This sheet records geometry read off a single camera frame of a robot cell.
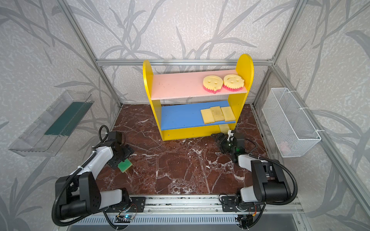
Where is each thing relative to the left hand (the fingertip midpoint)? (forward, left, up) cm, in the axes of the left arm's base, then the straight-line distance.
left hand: (128, 151), depth 88 cm
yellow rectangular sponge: (+23, -63, +10) cm, 68 cm away
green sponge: (-8, +2, -4) cm, 9 cm away
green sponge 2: (+19, -62, -2) cm, 65 cm away
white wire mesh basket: (-6, -83, +31) cm, 89 cm away
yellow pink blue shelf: (+17, -33, +9) cm, 38 cm away
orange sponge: (+19, -50, +11) cm, 54 cm away
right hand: (+10, -53, +5) cm, 54 cm away
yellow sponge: (+22, -56, +11) cm, 61 cm away
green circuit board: (-34, -5, -7) cm, 35 cm away
